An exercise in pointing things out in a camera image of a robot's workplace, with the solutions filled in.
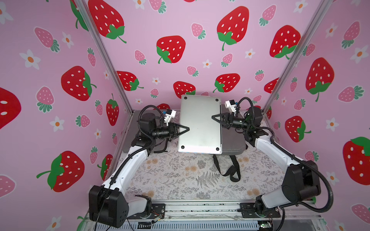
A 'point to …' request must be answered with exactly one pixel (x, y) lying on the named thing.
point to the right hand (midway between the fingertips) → (211, 121)
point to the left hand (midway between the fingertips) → (189, 131)
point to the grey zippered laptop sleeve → (161, 144)
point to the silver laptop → (204, 136)
